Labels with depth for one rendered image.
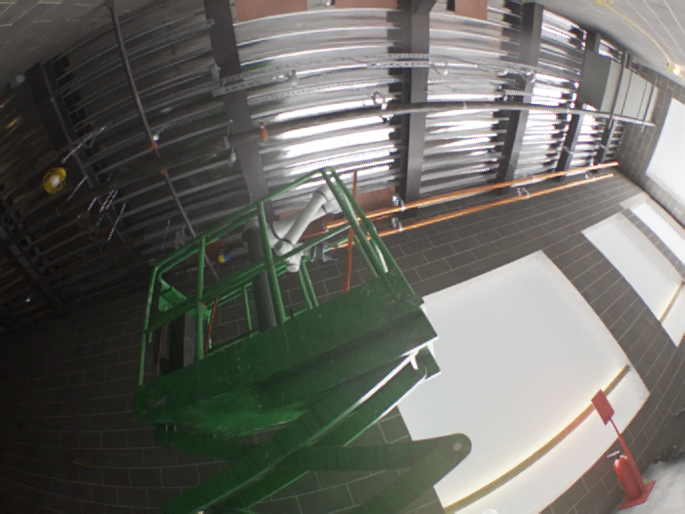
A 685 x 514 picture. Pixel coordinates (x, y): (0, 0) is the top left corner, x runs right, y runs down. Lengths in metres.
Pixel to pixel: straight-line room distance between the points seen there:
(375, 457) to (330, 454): 0.17
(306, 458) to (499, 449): 2.03
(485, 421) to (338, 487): 1.41
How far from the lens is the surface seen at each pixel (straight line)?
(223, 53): 2.66
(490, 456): 2.83
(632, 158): 9.18
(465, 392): 2.87
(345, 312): 1.09
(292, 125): 2.14
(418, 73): 3.16
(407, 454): 1.07
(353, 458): 1.11
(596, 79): 4.85
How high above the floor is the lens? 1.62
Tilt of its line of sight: 43 degrees up
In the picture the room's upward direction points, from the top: 25 degrees counter-clockwise
